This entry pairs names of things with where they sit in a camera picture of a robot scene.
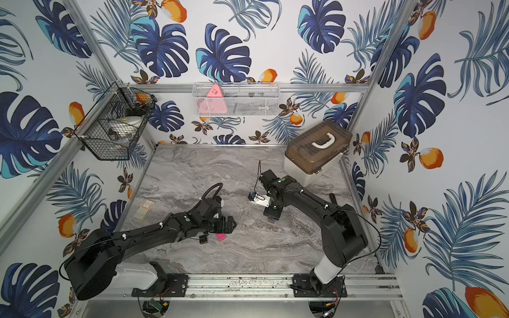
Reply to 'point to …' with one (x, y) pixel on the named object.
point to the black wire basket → (114, 103)
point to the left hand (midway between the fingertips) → (229, 222)
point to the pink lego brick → (221, 236)
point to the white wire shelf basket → (236, 99)
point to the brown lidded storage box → (310, 152)
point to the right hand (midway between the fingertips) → (275, 207)
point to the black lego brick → (203, 239)
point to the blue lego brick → (271, 220)
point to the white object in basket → (125, 126)
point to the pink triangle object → (214, 103)
